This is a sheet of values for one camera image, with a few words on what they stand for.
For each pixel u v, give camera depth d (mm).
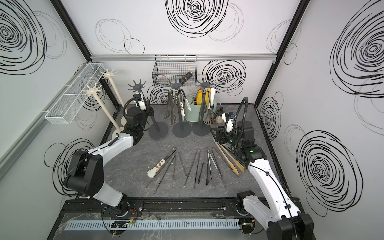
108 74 809
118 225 708
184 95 771
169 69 963
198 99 991
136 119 641
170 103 788
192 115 1049
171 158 913
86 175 440
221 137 652
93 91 721
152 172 848
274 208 400
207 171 852
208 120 913
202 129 1043
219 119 1082
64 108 721
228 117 632
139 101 702
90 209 743
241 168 851
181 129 1051
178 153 936
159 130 1028
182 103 784
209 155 911
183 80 888
